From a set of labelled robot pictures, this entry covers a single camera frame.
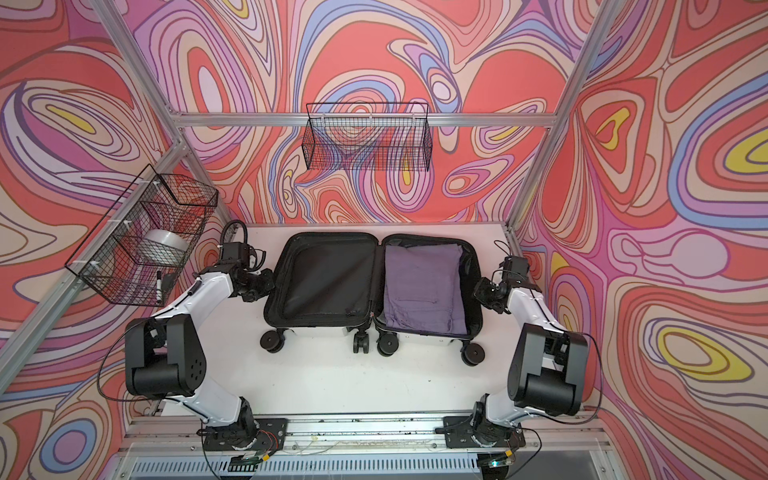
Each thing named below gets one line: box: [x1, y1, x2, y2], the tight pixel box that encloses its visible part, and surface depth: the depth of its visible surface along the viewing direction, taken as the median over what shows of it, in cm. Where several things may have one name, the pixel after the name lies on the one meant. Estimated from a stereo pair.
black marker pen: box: [156, 270, 163, 304], surface depth 73 cm
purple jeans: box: [384, 244, 468, 335], surface depth 90 cm
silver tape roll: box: [139, 229, 189, 265], surface depth 74 cm
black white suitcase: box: [260, 232, 485, 366], surface depth 92 cm
